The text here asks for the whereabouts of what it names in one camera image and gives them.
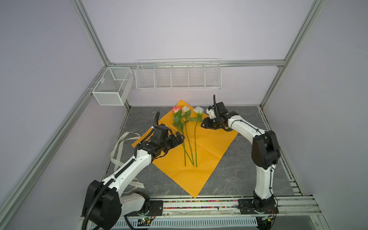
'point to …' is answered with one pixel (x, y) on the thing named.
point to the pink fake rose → (177, 110)
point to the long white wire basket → (179, 74)
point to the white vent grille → (191, 222)
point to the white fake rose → (199, 110)
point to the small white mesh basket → (114, 86)
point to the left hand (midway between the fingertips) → (180, 142)
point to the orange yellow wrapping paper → (189, 164)
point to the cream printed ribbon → (127, 135)
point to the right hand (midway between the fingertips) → (204, 126)
